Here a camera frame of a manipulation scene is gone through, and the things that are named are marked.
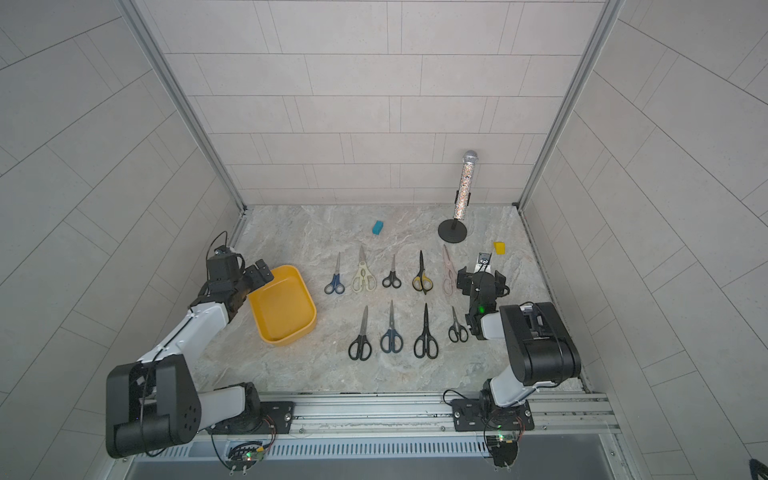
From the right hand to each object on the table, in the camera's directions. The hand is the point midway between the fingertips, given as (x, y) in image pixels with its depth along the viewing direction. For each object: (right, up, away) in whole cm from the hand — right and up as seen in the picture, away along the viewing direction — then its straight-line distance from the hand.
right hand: (480, 265), depth 95 cm
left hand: (-68, 0, -6) cm, 68 cm away
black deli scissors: (-19, -20, -12) cm, 30 cm away
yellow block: (+10, +5, +10) cm, 15 cm away
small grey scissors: (-9, -18, -9) cm, 22 cm away
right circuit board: (-1, -40, -25) cm, 47 cm away
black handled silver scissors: (-37, -22, -12) cm, 44 cm away
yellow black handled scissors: (-19, -6, +1) cm, 20 cm away
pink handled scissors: (-10, -6, 0) cm, 12 cm away
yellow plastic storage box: (-62, -13, -2) cm, 64 cm away
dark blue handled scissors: (-28, -20, -10) cm, 36 cm away
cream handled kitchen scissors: (-37, -4, +1) cm, 38 cm away
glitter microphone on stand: (-6, +11, +13) cm, 18 cm away
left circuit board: (-61, -39, -29) cm, 78 cm away
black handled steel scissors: (-28, -5, +2) cm, 29 cm away
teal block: (-34, +12, +15) cm, 39 cm away
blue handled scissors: (-47, -6, +1) cm, 47 cm away
